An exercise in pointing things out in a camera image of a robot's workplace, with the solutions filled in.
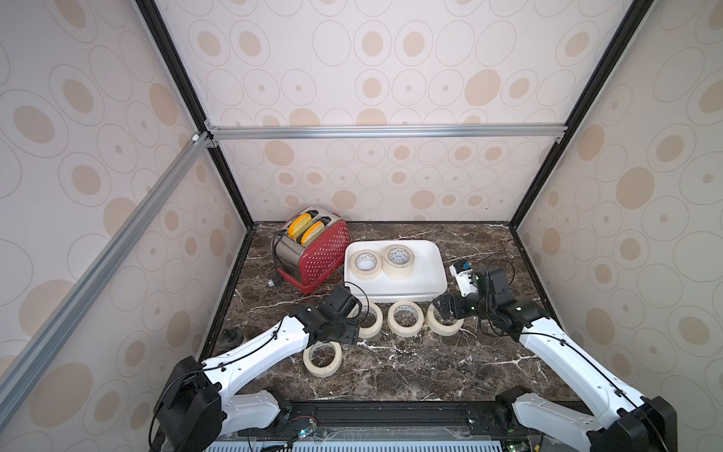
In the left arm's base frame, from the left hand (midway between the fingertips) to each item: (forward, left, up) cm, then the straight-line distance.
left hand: (355, 331), depth 80 cm
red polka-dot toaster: (+24, +15, +8) cm, 30 cm away
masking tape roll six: (+30, -3, -9) cm, 31 cm away
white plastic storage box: (+24, -25, -9) cm, 36 cm away
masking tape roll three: (+3, -14, -7) cm, 16 cm away
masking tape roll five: (+2, -3, -7) cm, 8 cm away
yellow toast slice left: (+31, +19, +12) cm, 38 cm away
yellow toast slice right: (+28, +15, +11) cm, 34 cm away
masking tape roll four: (+4, -27, -7) cm, 28 cm away
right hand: (+7, -26, +6) cm, 28 cm away
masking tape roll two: (+30, -15, -7) cm, 35 cm away
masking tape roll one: (-5, +10, -10) cm, 15 cm away
